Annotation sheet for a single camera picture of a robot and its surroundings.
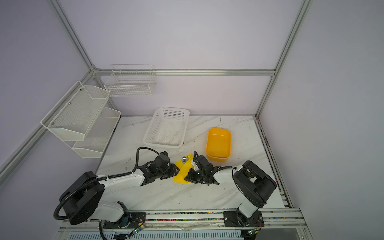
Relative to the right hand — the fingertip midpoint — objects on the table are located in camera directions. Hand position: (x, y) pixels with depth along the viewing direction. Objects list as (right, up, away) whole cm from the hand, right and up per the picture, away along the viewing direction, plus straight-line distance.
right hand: (184, 179), depth 85 cm
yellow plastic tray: (+23, +19, +16) cm, 33 cm away
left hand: (-4, +4, +1) cm, 6 cm away
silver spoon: (-1, +10, +8) cm, 13 cm away
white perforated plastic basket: (-15, +30, +27) cm, 43 cm away
